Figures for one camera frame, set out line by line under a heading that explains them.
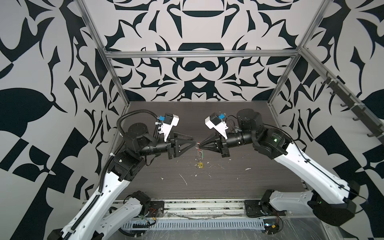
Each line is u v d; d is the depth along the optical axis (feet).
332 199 1.28
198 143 1.78
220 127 1.58
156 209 2.41
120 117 1.27
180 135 1.83
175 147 1.62
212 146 1.80
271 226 2.33
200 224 2.34
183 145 1.83
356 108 1.94
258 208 2.43
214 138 1.69
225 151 1.59
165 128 1.63
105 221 1.63
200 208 2.49
